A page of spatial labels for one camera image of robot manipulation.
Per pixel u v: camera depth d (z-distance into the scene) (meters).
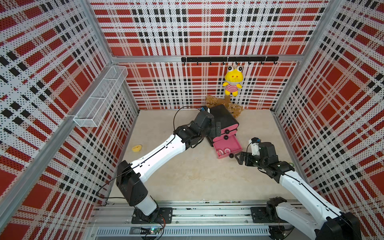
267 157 0.62
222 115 1.12
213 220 0.73
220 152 0.93
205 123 0.57
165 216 0.74
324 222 0.40
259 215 0.73
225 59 0.88
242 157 0.73
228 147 0.96
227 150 0.96
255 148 0.73
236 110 1.11
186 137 0.51
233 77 0.91
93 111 0.70
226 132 0.89
